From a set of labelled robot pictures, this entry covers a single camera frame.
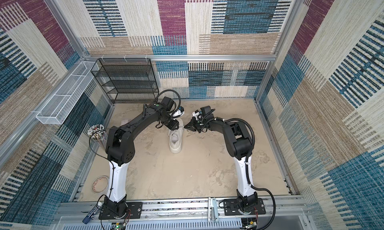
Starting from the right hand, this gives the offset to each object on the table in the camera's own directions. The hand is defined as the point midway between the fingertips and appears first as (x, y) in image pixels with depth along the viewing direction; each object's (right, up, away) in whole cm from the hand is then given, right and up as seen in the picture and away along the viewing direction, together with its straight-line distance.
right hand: (184, 127), depth 97 cm
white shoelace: (-8, -4, -6) cm, 10 cm away
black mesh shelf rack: (-42, +33, +12) cm, 55 cm away
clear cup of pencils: (-45, -2, -16) cm, 48 cm away
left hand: (-5, +2, -2) cm, 6 cm away
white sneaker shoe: (-5, -6, -5) cm, 9 cm away
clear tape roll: (-44, -29, -17) cm, 55 cm away
